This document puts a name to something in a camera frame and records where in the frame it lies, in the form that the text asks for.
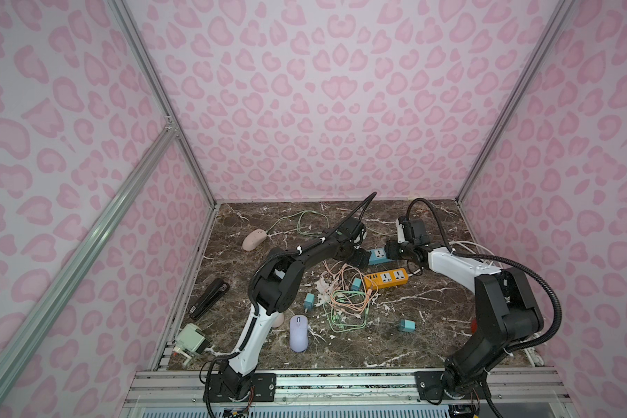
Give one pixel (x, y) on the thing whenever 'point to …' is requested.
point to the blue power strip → (378, 256)
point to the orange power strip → (393, 277)
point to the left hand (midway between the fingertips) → (361, 258)
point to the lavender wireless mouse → (299, 333)
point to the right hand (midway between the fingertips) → (394, 246)
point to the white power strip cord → (456, 242)
